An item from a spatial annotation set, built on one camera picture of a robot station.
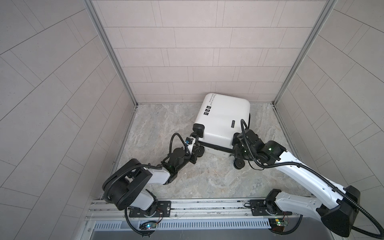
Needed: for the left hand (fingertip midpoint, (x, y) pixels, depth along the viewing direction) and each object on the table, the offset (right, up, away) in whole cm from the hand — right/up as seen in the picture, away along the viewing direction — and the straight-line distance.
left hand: (202, 146), depth 84 cm
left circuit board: (-24, -30, -20) cm, 43 cm away
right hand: (+15, -2, -9) cm, 17 cm away
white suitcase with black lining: (+11, +17, +1) cm, 20 cm away
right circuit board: (+34, -32, -16) cm, 50 cm away
